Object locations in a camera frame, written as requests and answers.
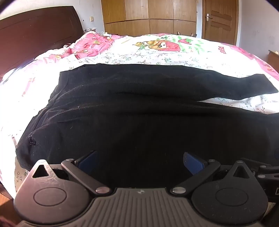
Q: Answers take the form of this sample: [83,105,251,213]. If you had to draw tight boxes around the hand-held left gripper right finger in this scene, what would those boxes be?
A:
[171,152,254,195]

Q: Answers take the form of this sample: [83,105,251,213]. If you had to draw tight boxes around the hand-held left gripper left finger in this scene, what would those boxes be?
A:
[32,151,112,196]

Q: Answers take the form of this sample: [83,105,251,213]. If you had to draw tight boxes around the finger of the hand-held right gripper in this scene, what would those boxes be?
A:
[258,165,279,180]
[242,158,265,173]

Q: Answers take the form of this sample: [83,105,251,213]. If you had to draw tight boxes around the black pants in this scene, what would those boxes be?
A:
[15,63,279,190]

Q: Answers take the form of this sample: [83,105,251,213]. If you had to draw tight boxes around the wooden television cabinet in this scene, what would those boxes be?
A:
[269,50,279,64]

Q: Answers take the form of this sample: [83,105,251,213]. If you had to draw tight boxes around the floral printed blanket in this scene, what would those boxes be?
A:
[0,33,279,196]

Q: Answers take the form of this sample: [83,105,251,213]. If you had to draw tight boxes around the pink crumpled quilt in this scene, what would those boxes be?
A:
[64,32,122,60]

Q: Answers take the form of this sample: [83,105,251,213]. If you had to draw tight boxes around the dark wooden headboard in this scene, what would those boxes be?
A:
[0,6,83,76]

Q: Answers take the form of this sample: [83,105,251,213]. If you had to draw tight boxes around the wooden door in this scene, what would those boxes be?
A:
[202,0,239,46]

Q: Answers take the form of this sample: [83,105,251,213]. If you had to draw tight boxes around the wooden wardrobe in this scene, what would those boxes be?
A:
[101,0,203,38]

